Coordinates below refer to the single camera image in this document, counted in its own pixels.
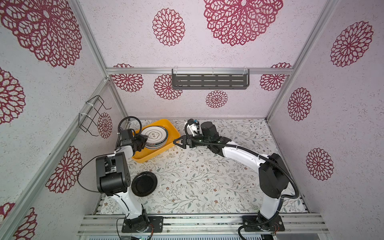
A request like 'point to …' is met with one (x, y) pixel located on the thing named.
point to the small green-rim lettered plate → (157, 146)
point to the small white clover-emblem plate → (156, 134)
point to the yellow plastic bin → (173, 135)
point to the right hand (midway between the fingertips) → (177, 139)
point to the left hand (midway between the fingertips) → (148, 139)
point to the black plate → (144, 183)
